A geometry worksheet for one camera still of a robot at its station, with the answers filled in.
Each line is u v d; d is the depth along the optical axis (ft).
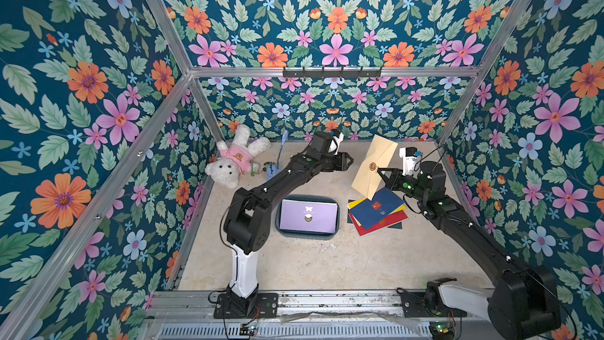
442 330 2.34
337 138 2.64
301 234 2.90
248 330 2.34
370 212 3.07
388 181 2.50
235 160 3.39
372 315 2.39
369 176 2.67
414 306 2.42
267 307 2.42
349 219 3.06
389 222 3.00
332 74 3.09
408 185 2.25
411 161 2.32
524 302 1.32
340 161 2.57
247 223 1.64
